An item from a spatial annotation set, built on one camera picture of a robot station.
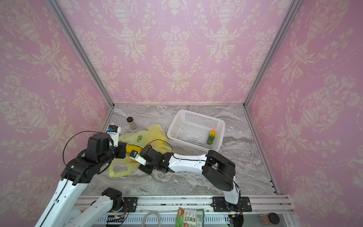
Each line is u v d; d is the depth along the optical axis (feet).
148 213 2.33
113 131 1.94
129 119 3.27
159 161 2.02
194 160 1.64
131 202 2.46
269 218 2.07
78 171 1.42
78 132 1.76
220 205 2.39
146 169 2.33
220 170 1.69
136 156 2.25
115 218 2.40
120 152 1.98
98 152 1.61
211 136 3.11
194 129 3.47
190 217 2.25
